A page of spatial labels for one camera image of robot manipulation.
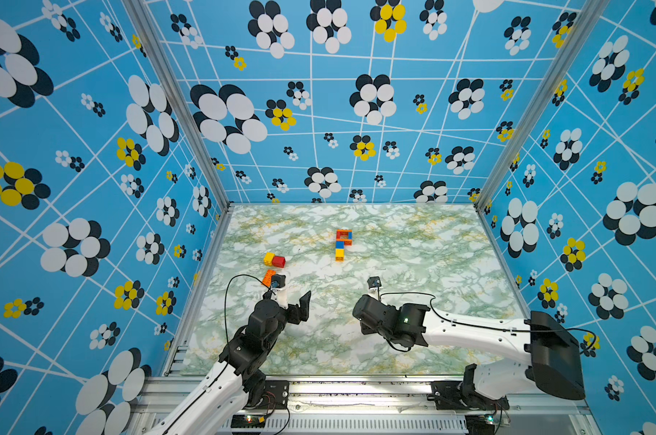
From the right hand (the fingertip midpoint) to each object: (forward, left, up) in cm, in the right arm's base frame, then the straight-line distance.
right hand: (367, 314), depth 81 cm
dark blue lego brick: (+30, +8, -6) cm, 32 cm away
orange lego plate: (+35, +7, -6) cm, 36 cm away
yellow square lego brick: (+23, +35, -4) cm, 42 cm away
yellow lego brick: (+26, +8, -6) cm, 28 cm away
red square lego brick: (+23, +32, -6) cm, 40 cm away
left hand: (+5, +20, +6) cm, 21 cm away
